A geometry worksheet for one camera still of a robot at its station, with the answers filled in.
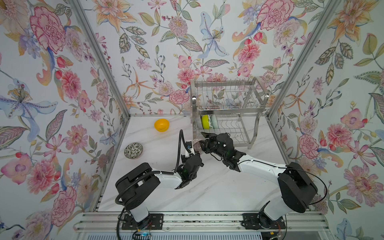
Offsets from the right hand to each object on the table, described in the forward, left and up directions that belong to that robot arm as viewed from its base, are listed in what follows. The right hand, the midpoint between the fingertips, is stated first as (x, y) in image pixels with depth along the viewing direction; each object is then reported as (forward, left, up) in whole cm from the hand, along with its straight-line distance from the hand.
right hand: (197, 133), depth 82 cm
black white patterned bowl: (+18, -1, -10) cm, 21 cm away
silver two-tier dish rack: (+40, -28, -15) cm, 51 cm away
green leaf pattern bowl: (+20, -10, -10) cm, 25 cm away
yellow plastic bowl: (+22, +27, -18) cm, 39 cm away
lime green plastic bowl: (+19, -5, -10) cm, 22 cm away
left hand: (-3, +1, -9) cm, 10 cm away
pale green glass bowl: (+19, -11, -10) cm, 24 cm away
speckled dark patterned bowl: (0, +42, -19) cm, 46 cm away
